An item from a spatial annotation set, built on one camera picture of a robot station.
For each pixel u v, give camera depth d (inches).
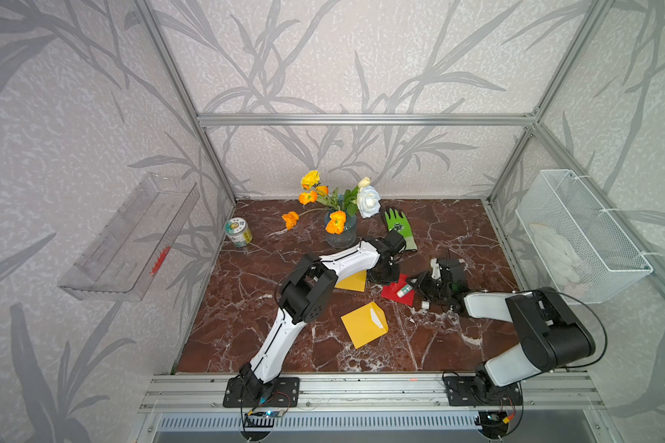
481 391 26.0
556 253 30.2
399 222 44.0
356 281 37.5
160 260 25.3
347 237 41.1
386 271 32.6
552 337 17.8
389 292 36.9
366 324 34.2
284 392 28.8
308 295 21.9
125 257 26.7
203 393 29.8
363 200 29.0
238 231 39.3
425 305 34.9
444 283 29.8
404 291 35.7
